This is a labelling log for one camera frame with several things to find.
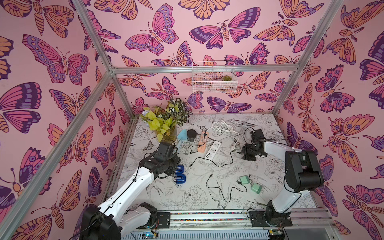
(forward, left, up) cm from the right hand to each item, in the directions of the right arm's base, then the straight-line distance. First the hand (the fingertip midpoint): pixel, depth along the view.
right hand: (241, 150), depth 97 cm
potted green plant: (+10, +49, +17) cm, 53 cm away
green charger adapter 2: (-24, -5, -1) cm, 24 cm away
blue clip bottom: (-19, +38, +1) cm, 42 cm away
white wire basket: (+36, +18, +31) cm, 51 cm away
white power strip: (0, +18, 0) cm, 18 cm away
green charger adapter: (-19, +1, -1) cm, 19 cm away
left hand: (-13, +36, +11) cm, 40 cm away
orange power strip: (+8, +25, -2) cm, 26 cm away
